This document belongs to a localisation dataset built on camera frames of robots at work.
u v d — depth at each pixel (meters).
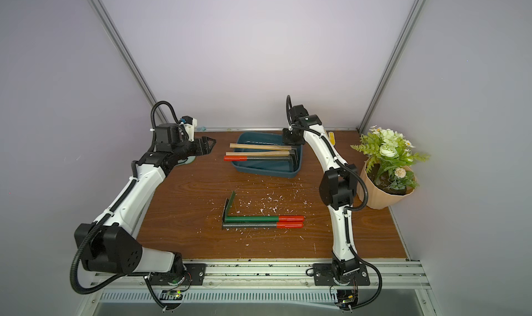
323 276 0.72
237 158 0.99
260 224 0.83
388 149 0.72
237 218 0.85
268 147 1.06
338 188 0.56
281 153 1.05
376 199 0.81
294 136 0.83
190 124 0.71
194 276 0.73
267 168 1.02
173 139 0.62
